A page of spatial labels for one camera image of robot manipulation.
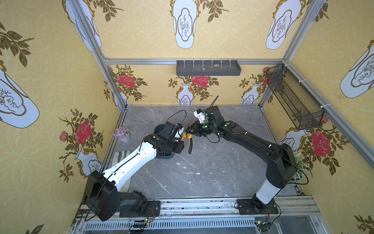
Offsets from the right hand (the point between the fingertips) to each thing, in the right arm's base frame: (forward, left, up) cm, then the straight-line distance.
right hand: (185, 133), depth 78 cm
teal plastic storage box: (-5, +12, -17) cm, 22 cm away
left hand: (-3, +1, -7) cm, 8 cm away
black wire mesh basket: (+22, -65, +4) cm, 69 cm away
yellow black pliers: (-5, -3, 0) cm, 6 cm away
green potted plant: (-12, -59, -7) cm, 61 cm away
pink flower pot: (+6, +41, -11) cm, 43 cm away
